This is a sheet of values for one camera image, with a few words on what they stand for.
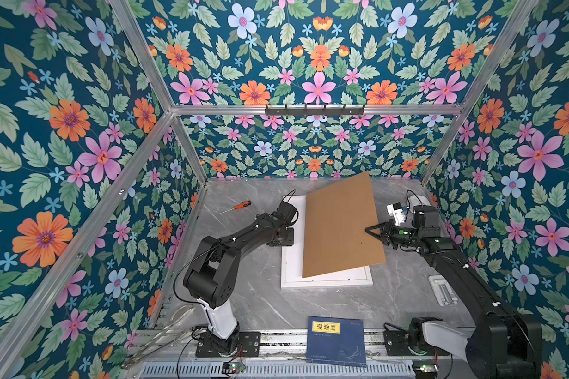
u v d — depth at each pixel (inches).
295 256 36.0
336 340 29.4
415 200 42.4
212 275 18.6
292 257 35.5
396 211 30.0
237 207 42.4
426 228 24.7
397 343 28.8
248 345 29.0
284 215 29.3
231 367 27.7
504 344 15.4
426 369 27.7
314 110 36.0
